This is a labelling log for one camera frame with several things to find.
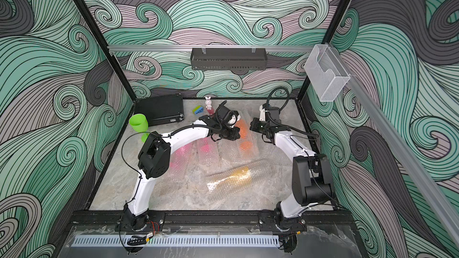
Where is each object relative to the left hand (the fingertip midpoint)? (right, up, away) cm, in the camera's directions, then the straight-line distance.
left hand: (241, 134), depth 89 cm
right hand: (+5, +6, +2) cm, 8 cm away
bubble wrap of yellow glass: (+5, -17, -11) cm, 21 cm away
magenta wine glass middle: (-18, -7, -1) cm, 19 cm away
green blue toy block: (-26, +13, +22) cm, 36 cm away
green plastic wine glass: (-52, +6, 0) cm, 52 cm away
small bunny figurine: (-19, +18, +21) cm, 33 cm away
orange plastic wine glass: (+2, -4, -4) cm, 6 cm away
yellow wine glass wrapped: (-1, -18, -11) cm, 21 cm away
